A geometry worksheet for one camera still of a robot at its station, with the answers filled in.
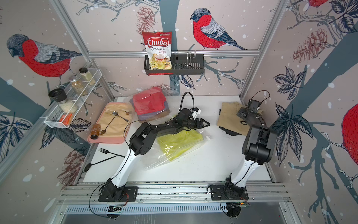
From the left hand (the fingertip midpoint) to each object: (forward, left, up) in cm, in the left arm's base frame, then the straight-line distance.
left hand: (210, 124), depth 91 cm
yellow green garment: (-13, +24, -2) cm, 27 cm away
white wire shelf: (+6, +81, +21) cm, 84 cm away
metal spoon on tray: (+15, +72, -9) cm, 74 cm away
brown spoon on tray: (-1, +76, -9) cm, 77 cm away
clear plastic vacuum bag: (-22, +34, -6) cm, 41 cm away
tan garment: (+6, -15, -3) cm, 16 cm away
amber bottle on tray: (-2, +79, -6) cm, 80 cm away
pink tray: (-7, +65, -10) cm, 66 cm away
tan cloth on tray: (+11, +71, -11) cm, 73 cm away
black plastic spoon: (-24, +77, -10) cm, 81 cm away
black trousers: (-2, -14, -7) cm, 16 cm away
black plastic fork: (-15, +69, -11) cm, 71 cm away
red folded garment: (+22, +45, -1) cm, 50 cm away
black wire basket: (+45, +19, +17) cm, 51 cm away
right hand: (+9, -27, -1) cm, 29 cm away
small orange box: (-12, +75, +23) cm, 79 cm away
